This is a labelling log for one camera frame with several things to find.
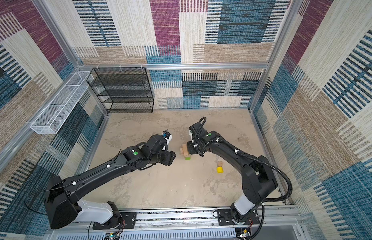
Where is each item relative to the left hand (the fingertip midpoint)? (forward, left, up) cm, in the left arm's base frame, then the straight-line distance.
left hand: (171, 152), depth 78 cm
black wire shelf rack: (+52, +38, 0) cm, 65 cm away
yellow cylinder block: (-3, -27, -16) cm, 32 cm away
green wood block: (+5, -8, -17) cm, 19 cm away
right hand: (+4, -11, -7) cm, 13 cm away
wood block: (+5, -7, -8) cm, 12 cm away
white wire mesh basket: (+9, +56, +16) cm, 59 cm away
